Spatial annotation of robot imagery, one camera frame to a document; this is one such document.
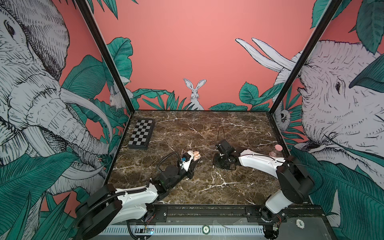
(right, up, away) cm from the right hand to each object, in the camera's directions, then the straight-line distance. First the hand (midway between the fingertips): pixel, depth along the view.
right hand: (211, 162), depth 87 cm
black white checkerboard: (-47, +16, +14) cm, 51 cm away
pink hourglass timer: (+42, +8, +3) cm, 43 cm away
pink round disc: (-9, +6, -11) cm, 15 cm away
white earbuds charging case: (-11, +10, -19) cm, 24 cm away
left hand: (-8, +5, -10) cm, 14 cm away
